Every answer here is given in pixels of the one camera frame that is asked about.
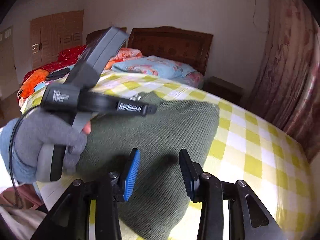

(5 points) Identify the green knit sweater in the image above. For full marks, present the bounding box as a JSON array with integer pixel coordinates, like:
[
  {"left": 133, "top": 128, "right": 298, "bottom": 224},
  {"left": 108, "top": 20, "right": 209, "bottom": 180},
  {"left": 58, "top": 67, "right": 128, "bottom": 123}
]
[{"left": 76, "top": 92, "right": 220, "bottom": 239}]

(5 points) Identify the grey gloved left hand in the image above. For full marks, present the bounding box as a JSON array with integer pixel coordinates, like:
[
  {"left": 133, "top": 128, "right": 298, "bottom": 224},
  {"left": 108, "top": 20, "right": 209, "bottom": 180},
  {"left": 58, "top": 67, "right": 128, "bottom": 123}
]
[{"left": 12, "top": 108, "right": 91, "bottom": 184}]

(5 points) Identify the black object on bed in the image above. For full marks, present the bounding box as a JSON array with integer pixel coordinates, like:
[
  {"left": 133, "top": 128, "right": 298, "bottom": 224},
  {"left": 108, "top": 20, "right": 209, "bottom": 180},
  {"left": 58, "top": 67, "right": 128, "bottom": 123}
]
[{"left": 46, "top": 67, "right": 71, "bottom": 81}]

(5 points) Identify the red dotted blanket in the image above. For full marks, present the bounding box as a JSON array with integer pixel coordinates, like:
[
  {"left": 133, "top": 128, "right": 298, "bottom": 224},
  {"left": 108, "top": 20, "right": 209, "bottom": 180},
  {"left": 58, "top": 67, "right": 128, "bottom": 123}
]
[{"left": 23, "top": 45, "right": 86, "bottom": 82}]

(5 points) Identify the orange cloth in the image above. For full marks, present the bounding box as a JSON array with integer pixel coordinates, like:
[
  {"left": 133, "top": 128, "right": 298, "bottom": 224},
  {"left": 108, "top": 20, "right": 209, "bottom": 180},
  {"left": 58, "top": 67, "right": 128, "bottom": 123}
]
[{"left": 17, "top": 69, "right": 49, "bottom": 100}]

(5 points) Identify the pink floral pillow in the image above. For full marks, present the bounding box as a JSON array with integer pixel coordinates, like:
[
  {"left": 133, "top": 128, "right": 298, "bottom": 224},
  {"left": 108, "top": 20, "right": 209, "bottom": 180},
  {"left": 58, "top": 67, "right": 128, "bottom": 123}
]
[{"left": 104, "top": 48, "right": 143, "bottom": 70}]

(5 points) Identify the wooden wardrobe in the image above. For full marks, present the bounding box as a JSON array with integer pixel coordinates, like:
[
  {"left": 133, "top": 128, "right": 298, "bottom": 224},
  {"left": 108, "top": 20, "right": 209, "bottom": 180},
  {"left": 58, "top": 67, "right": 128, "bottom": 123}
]
[{"left": 30, "top": 10, "right": 84, "bottom": 69}]

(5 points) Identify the blue floral quilt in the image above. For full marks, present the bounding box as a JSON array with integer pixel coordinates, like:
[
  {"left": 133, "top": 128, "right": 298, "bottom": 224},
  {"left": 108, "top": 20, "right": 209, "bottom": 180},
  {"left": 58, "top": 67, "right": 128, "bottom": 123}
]
[{"left": 111, "top": 56, "right": 204, "bottom": 89}]

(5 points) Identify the large wooden headboard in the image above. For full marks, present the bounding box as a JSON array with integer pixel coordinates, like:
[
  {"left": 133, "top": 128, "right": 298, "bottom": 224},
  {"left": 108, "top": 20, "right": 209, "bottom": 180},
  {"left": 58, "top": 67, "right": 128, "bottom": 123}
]
[{"left": 127, "top": 26, "right": 213, "bottom": 75}]

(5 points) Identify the floral pink curtain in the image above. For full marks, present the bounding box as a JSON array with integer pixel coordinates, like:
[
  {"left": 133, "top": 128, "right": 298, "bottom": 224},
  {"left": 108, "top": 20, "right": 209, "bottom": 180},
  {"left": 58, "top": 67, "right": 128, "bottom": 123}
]
[{"left": 246, "top": 0, "right": 319, "bottom": 162}]

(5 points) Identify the dark wooden nightstand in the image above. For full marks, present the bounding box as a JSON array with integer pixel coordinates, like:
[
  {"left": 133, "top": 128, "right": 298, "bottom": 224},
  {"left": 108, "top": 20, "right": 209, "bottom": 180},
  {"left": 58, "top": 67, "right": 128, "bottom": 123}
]
[{"left": 203, "top": 76, "right": 244, "bottom": 105}]

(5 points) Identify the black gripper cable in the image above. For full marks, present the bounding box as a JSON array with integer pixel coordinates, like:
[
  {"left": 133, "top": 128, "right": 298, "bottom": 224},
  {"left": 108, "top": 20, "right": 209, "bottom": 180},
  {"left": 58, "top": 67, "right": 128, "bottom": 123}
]
[{"left": 0, "top": 104, "right": 43, "bottom": 209}]

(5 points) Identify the air conditioner cable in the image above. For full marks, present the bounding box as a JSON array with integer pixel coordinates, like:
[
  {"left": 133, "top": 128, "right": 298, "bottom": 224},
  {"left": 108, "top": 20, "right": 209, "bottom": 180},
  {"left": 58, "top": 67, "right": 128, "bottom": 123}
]
[{"left": 251, "top": 0, "right": 267, "bottom": 34}]

